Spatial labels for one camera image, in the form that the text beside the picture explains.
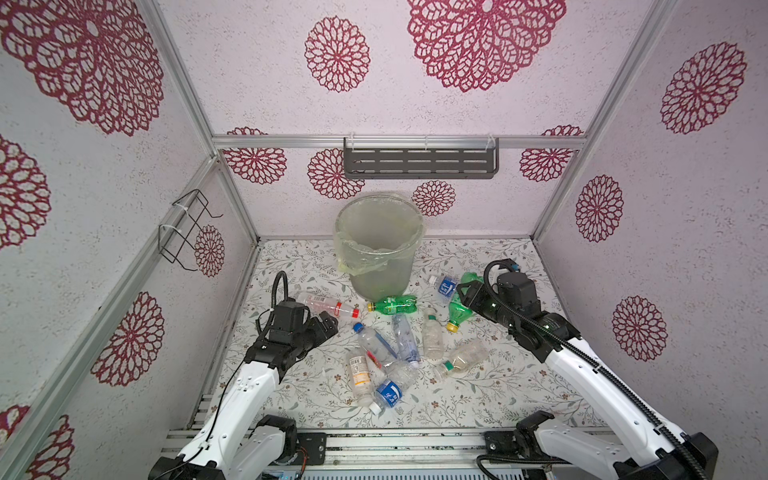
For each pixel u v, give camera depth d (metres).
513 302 0.56
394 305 0.95
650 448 0.39
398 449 0.76
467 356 0.90
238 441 0.43
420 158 0.96
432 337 0.94
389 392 0.78
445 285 1.00
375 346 0.92
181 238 0.76
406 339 0.92
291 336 0.61
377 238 1.02
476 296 0.66
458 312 0.73
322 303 0.96
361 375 0.81
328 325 0.74
